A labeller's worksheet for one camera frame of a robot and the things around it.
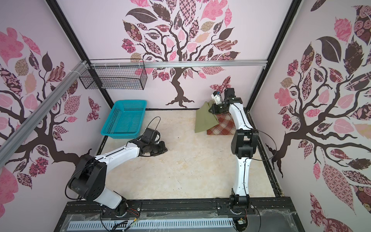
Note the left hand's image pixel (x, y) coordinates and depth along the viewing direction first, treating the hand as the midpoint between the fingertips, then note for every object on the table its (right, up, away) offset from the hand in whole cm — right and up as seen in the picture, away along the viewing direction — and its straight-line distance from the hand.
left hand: (167, 152), depth 88 cm
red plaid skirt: (+42, +16, +18) cm, 49 cm away
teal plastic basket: (-38, +21, +25) cm, 50 cm away
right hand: (+29, +28, +8) cm, 42 cm away
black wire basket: (-27, +51, +6) cm, 59 cm away
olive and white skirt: (+25, +21, +18) cm, 37 cm away
